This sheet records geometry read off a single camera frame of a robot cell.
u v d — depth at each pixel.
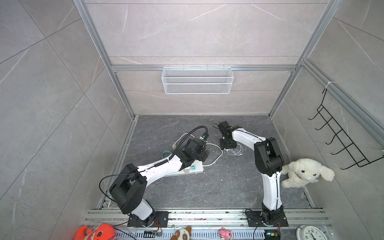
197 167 0.89
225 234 0.67
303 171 0.72
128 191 0.43
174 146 1.00
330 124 0.73
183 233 0.67
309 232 0.67
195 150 0.64
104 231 0.64
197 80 1.01
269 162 0.56
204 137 0.72
